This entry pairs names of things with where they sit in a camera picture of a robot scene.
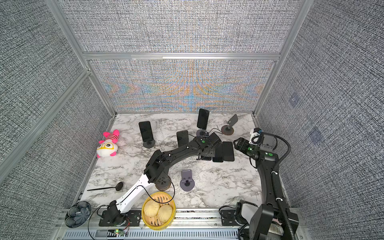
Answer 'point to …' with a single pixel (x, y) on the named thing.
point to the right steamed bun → (165, 213)
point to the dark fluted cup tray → (78, 214)
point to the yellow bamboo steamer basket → (156, 216)
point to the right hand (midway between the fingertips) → (240, 142)
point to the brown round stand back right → (227, 130)
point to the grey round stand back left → (149, 144)
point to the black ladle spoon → (119, 187)
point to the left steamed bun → (151, 208)
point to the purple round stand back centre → (200, 132)
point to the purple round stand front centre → (187, 183)
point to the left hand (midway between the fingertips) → (209, 153)
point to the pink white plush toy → (108, 147)
